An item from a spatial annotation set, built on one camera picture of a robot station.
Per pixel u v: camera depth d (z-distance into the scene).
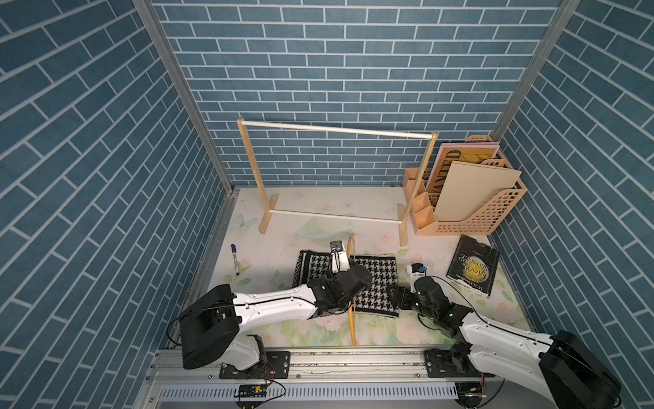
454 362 0.66
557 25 0.73
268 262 0.97
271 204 1.12
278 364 0.74
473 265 0.94
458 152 0.96
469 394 0.71
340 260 0.69
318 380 0.72
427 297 0.66
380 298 0.85
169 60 0.79
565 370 0.42
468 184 0.94
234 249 0.99
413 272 0.80
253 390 0.72
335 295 0.60
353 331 0.80
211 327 0.42
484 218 0.96
